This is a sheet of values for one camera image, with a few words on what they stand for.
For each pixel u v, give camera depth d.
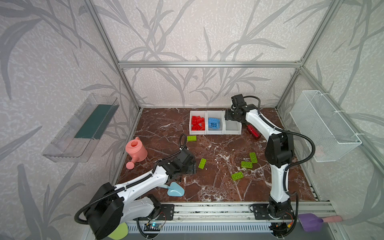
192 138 1.00
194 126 1.05
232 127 1.05
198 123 1.08
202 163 0.90
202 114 1.08
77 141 0.63
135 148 0.85
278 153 0.55
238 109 0.73
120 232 0.68
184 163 0.64
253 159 0.91
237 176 0.85
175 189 0.80
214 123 1.05
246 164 0.89
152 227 0.71
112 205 0.40
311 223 0.70
